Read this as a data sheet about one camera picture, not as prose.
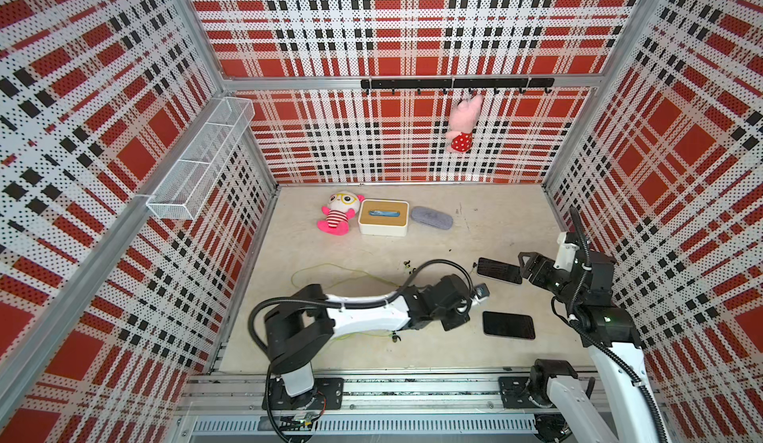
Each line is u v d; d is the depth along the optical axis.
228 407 0.73
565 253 0.64
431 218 1.08
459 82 0.89
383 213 1.08
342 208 1.05
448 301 0.61
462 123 0.94
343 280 0.95
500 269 0.99
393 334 0.83
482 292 0.68
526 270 0.67
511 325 1.02
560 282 0.61
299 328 0.46
